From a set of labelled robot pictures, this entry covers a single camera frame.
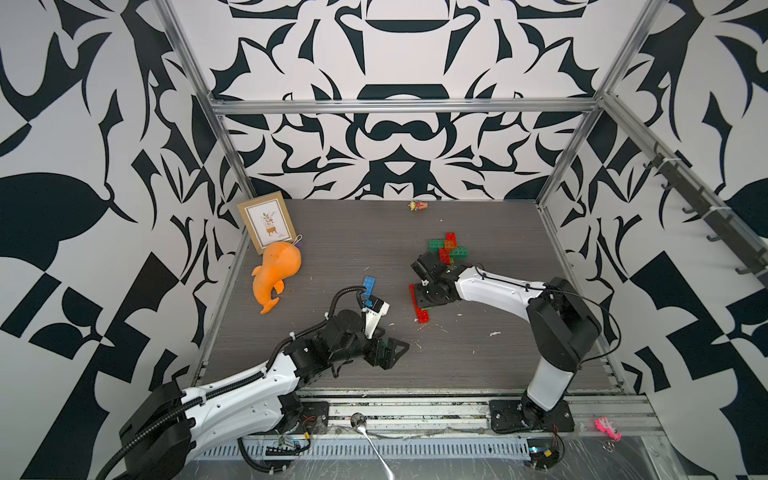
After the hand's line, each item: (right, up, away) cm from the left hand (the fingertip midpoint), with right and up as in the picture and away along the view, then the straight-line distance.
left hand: (394, 333), depth 77 cm
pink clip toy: (+50, -21, -4) cm, 54 cm away
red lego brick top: (+7, +2, +15) cm, 17 cm away
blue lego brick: (-8, +9, +20) cm, 23 cm away
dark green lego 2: (+23, +19, +25) cm, 39 cm away
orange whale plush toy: (-35, +17, +18) cm, 43 cm away
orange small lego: (+19, +22, +25) cm, 38 cm away
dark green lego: (+15, +21, +27) cm, 37 cm away
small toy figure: (+10, +36, +39) cm, 54 cm away
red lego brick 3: (+20, +24, +28) cm, 43 cm away
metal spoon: (-9, -21, -2) cm, 23 cm away
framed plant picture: (-42, +30, +25) cm, 57 cm away
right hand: (+8, +7, +16) cm, 19 cm away
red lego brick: (+18, +18, +25) cm, 36 cm away
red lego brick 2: (+9, +1, +13) cm, 16 cm away
